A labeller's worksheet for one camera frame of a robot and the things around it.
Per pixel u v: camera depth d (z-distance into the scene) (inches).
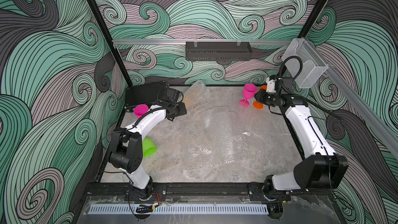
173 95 27.7
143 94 48.2
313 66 28.2
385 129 20.3
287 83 22.9
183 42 36.8
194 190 29.4
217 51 39.2
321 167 16.2
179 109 31.2
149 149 32.0
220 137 33.7
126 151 17.7
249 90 39.4
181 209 27.5
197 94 43.0
